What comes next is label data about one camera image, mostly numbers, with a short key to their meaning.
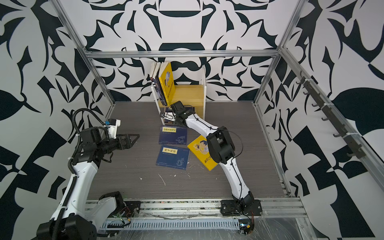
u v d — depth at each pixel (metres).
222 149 0.59
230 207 0.74
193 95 0.97
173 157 0.91
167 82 0.83
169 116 0.87
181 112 0.78
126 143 0.67
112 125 0.67
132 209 0.73
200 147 0.94
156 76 0.76
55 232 0.36
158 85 0.79
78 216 0.40
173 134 1.02
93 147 0.59
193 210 0.75
